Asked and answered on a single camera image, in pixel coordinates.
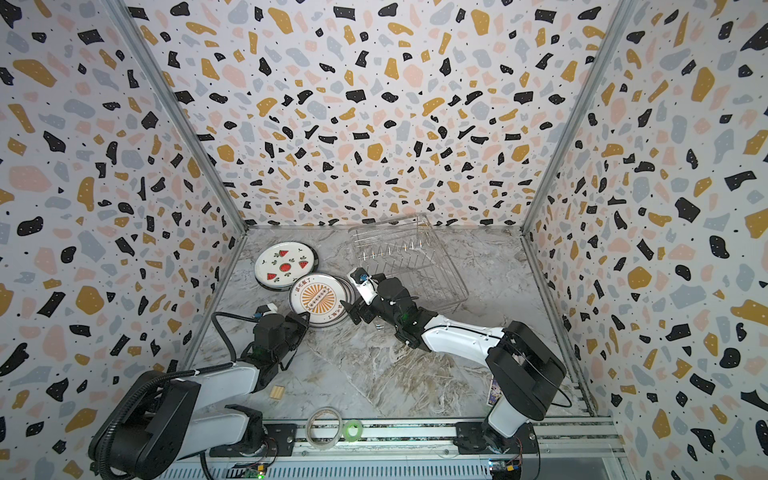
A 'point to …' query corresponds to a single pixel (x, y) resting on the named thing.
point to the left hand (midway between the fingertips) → (312, 308)
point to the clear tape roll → (309, 431)
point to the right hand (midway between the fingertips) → (350, 284)
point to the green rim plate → (342, 324)
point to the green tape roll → (359, 430)
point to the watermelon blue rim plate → (280, 265)
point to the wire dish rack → (408, 248)
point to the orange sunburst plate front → (320, 296)
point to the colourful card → (494, 393)
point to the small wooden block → (277, 392)
